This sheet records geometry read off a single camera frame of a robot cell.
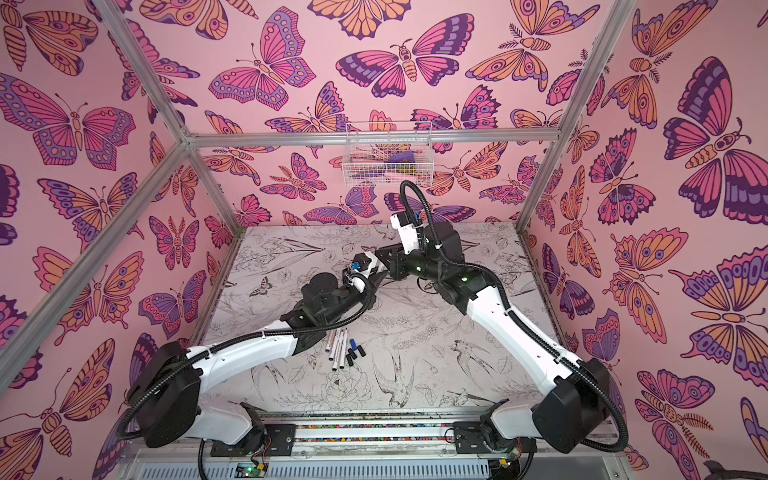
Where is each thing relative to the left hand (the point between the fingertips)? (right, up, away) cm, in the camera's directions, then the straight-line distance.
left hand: (387, 265), depth 74 cm
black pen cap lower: (-11, -28, +13) cm, 33 cm away
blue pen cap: (-10, -25, +15) cm, 31 cm away
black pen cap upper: (-10, -24, +16) cm, 31 cm away
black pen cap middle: (-10, -27, +14) cm, 32 cm away
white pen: (-15, -25, +16) cm, 33 cm away
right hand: (-2, +4, -2) cm, 5 cm away
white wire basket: (-1, +36, +24) cm, 43 cm away
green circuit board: (-34, -50, -1) cm, 60 cm away
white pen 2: (-13, -25, +14) cm, 32 cm away
